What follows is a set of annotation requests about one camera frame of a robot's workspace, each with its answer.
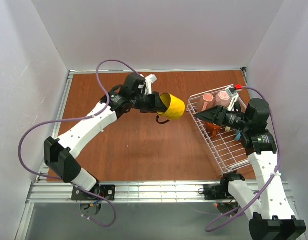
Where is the yellow enamel mug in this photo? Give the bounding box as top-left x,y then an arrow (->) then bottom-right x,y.
155,93 -> 185,125

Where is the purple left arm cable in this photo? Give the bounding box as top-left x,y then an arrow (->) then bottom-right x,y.
18,59 -> 144,228

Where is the white wire dish rack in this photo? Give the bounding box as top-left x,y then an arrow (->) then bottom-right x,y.
186,85 -> 250,174

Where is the pink floral textured mug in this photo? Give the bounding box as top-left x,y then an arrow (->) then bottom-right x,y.
197,93 -> 214,113

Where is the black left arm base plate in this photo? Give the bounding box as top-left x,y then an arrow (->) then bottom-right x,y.
71,184 -> 116,201

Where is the pale pink faceted mug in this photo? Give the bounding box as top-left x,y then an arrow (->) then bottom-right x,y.
214,90 -> 231,108

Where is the blue floral mug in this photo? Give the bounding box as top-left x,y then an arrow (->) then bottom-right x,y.
234,130 -> 241,141

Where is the orange black patterned mug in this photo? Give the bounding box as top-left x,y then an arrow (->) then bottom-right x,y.
205,122 -> 222,138

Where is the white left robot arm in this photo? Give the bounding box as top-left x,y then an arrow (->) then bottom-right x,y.
44,73 -> 167,192

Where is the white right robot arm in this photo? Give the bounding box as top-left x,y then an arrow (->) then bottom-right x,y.
195,98 -> 306,240

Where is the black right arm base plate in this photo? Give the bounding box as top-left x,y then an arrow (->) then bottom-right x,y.
197,184 -> 234,201

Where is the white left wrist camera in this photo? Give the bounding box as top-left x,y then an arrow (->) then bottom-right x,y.
145,74 -> 157,95

